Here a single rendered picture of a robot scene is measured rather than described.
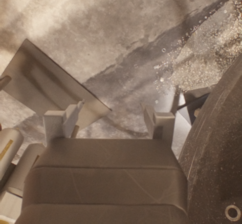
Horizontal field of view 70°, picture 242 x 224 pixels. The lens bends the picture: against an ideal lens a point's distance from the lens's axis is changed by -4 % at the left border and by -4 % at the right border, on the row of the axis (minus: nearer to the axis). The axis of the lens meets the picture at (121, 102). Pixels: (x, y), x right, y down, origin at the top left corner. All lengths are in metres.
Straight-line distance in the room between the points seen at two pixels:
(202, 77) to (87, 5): 0.44
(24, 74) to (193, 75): 0.63
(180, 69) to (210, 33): 0.14
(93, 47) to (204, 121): 0.47
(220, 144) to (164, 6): 0.44
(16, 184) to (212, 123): 0.51
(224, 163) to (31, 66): 0.68
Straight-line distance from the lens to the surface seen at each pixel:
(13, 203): 0.57
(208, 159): 0.20
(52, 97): 0.80
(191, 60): 0.63
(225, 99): 0.24
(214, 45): 0.62
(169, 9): 0.57
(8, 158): 0.60
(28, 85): 0.81
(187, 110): 0.76
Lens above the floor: 0.55
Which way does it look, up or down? 48 degrees down
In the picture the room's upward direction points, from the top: 171 degrees counter-clockwise
